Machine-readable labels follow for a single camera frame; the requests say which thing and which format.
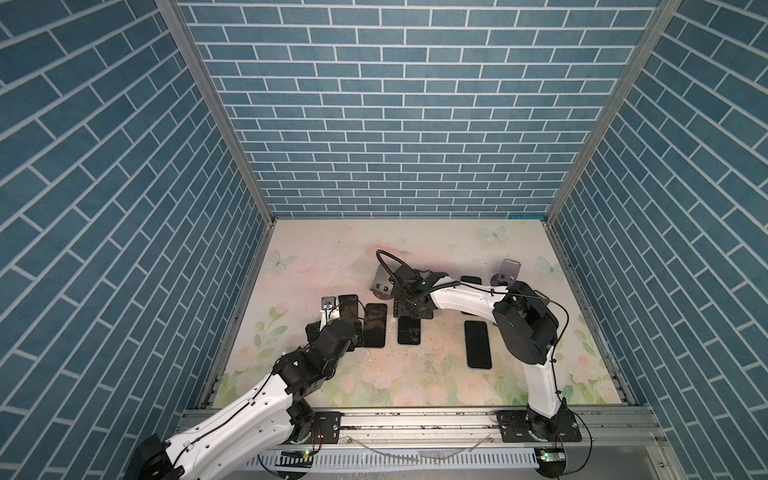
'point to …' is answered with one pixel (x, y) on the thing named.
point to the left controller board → (294, 464)
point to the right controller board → (551, 461)
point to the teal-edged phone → (408, 330)
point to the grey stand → (508, 272)
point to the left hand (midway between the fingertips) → (346, 322)
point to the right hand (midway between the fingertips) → (402, 309)
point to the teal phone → (478, 353)
